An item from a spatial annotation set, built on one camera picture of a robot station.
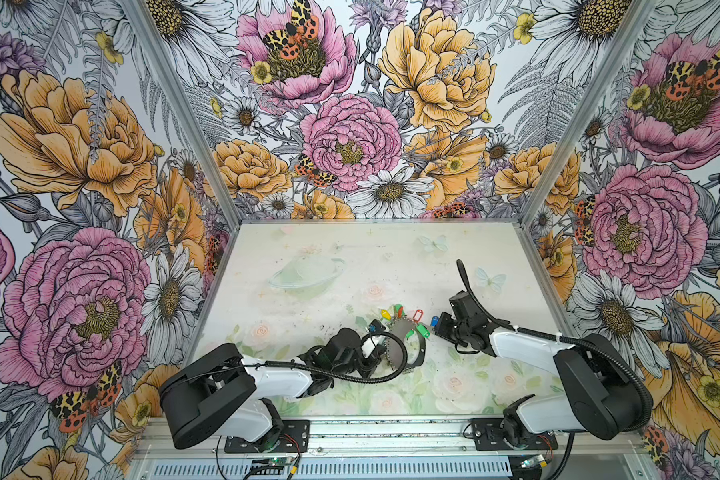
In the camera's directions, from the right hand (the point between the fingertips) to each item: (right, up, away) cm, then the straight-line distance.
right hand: (435, 336), depth 91 cm
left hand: (-17, -4, -6) cm, 18 cm away
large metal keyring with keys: (-7, +1, +1) cm, 7 cm away
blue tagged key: (0, +4, +3) cm, 5 cm away
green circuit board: (-41, -24, -20) cm, 52 cm away
